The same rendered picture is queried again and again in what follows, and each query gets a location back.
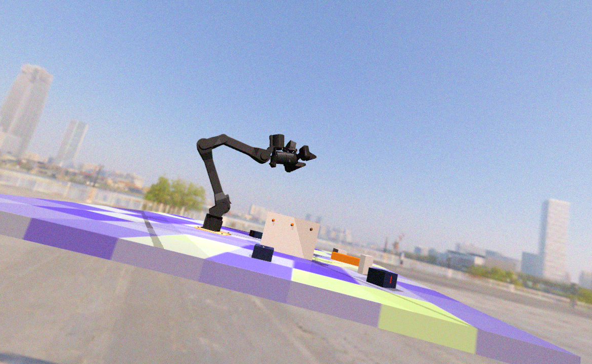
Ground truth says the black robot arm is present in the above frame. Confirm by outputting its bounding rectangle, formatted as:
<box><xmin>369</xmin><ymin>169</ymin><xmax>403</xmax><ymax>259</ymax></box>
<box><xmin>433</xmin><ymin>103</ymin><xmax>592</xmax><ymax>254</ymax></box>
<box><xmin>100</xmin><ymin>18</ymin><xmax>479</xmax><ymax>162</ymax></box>
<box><xmin>196</xmin><ymin>134</ymin><xmax>297</xmax><ymax>232</ymax></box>

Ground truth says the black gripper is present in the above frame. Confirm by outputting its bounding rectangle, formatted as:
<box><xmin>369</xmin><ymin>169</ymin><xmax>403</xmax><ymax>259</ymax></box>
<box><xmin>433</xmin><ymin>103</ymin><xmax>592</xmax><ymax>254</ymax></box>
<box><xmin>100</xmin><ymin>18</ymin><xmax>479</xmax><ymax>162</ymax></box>
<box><xmin>283</xmin><ymin>145</ymin><xmax>316</xmax><ymax>172</ymax></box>

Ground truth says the orange rectangular block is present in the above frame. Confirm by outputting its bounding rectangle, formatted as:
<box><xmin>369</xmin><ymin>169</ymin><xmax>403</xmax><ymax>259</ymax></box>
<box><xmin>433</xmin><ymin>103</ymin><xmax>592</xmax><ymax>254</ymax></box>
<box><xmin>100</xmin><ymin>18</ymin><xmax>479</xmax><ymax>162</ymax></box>
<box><xmin>331</xmin><ymin>252</ymin><xmax>359</xmax><ymax>266</ymax></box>

